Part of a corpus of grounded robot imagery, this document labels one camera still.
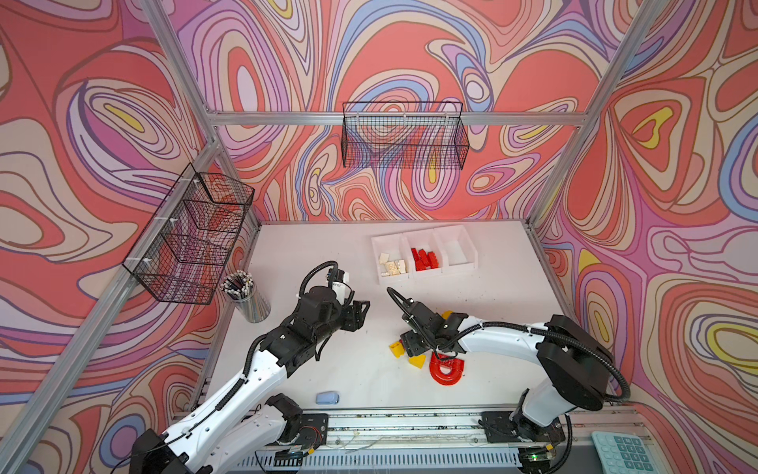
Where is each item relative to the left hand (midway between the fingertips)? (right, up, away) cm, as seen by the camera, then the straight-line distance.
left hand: (364, 301), depth 76 cm
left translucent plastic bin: (+9, +11, +32) cm, 35 cm away
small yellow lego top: (+20, -1, -9) cm, 22 cm away
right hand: (+16, -15, +12) cm, 25 cm away
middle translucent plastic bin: (+19, +17, +31) cm, 41 cm away
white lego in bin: (+12, +8, +25) cm, 29 cm away
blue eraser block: (-10, -27, +2) cm, 29 cm away
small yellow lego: (+9, -16, +9) cm, 20 cm away
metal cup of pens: (-35, +3, +4) cm, 35 cm away
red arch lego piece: (+26, -20, +7) cm, 34 cm away
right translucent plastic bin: (+33, +14, +35) cm, 50 cm away
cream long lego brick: (+6, +10, +31) cm, 33 cm away
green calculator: (+62, -35, -7) cm, 72 cm away
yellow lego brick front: (+15, -19, +8) cm, 25 cm away
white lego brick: (+8, +7, +28) cm, 30 cm away
